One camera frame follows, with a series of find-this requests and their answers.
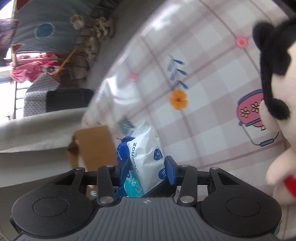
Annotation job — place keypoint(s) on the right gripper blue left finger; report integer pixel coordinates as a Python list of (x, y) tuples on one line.
[(108, 177)]

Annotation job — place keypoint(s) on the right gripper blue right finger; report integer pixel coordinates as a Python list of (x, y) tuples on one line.
[(186, 177)]

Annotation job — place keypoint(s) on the blue white wipes pack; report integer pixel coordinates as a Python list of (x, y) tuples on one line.
[(144, 150)]

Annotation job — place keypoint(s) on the black-haired plush doll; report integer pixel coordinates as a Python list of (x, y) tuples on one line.
[(277, 108)]

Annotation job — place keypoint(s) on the brown cardboard box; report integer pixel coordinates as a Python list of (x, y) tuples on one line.
[(92, 148)]

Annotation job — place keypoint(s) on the white sofa cushion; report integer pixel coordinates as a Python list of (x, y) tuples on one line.
[(35, 147)]

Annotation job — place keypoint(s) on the checkered floral table cloth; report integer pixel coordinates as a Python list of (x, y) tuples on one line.
[(192, 71)]

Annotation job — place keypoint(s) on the pink clothes pile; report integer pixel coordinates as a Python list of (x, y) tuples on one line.
[(30, 66)]

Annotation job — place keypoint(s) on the grey blue hanging quilt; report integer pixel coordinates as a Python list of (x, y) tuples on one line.
[(46, 25)]

